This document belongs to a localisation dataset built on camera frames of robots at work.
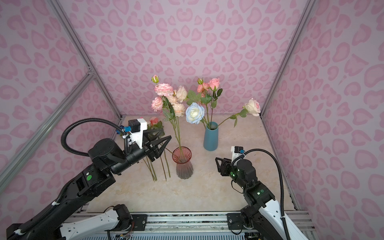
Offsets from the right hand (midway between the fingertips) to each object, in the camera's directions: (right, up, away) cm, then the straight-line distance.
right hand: (218, 159), depth 74 cm
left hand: (-22, +14, -21) cm, 33 cm away
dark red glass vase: (-18, -9, +17) cm, 27 cm away
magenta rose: (-38, -12, +17) cm, 43 cm away
